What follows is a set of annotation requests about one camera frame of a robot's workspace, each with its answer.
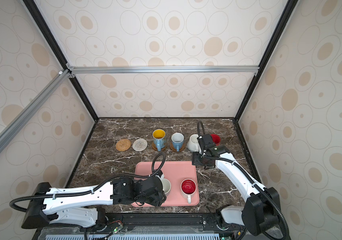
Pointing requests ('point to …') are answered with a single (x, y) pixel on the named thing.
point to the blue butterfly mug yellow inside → (159, 136)
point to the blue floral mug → (177, 139)
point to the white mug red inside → (188, 188)
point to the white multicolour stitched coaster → (139, 145)
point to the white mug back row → (193, 143)
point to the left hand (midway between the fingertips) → (167, 201)
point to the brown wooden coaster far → (174, 150)
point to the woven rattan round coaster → (123, 145)
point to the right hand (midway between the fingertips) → (198, 159)
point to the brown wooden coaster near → (155, 147)
